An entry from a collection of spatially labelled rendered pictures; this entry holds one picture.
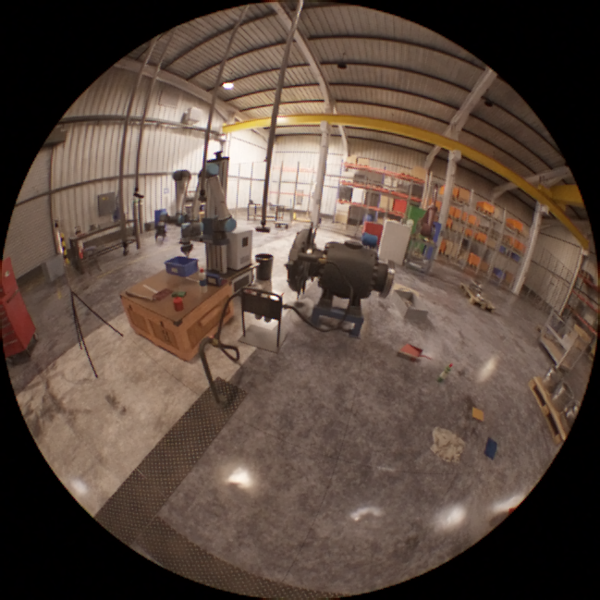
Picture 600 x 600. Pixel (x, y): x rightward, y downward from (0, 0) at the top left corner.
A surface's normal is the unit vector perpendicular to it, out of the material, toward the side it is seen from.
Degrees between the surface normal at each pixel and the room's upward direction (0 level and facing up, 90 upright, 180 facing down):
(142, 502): 0
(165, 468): 0
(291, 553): 0
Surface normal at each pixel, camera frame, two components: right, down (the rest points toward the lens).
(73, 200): 0.93, 0.27
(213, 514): 0.11, -0.86
